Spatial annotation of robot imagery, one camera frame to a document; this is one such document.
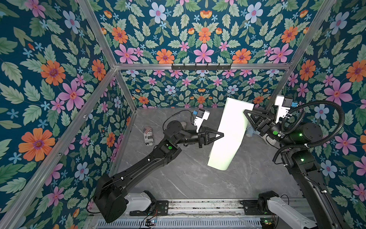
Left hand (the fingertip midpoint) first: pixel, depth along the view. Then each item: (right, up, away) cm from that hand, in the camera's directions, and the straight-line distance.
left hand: (222, 138), depth 54 cm
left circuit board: (-33, -45, +18) cm, 59 cm away
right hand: (+8, +11, -4) cm, 14 cm away
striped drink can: (-43, -4, +44) cm, 61 cm away
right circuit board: (+27, -45, +18) cm, 56 cm away
